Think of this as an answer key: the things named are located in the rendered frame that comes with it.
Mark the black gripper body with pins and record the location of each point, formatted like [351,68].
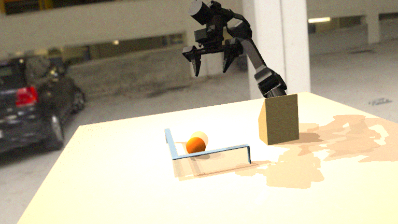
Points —
[214,46]

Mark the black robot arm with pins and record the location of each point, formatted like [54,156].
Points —
[269,82]

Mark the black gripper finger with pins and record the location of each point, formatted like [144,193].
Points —
[195,62]
[229,55]

